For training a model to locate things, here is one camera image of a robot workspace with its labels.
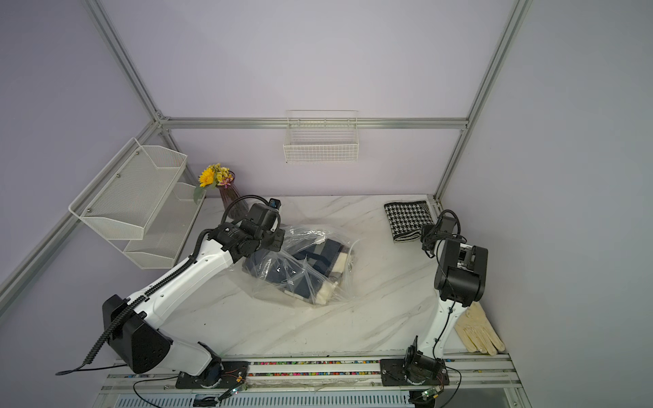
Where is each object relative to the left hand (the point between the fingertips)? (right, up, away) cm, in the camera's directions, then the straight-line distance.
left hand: (272, 237), depth 81 cm
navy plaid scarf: (+9, -10, -3) cm, 14 cm away
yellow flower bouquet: (-26, +21, +12) cm, 35 cm away
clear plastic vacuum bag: (+9, +1, 0) cm, 9 cm away
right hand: (+58, +1, +24) cm, 62 cm away
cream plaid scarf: (+18, -16, +1) cm, 25 cm away
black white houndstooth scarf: (+51, +6, +27) cm, 58 cm away
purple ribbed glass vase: (-23, +12, +27) cm, 38 cm away
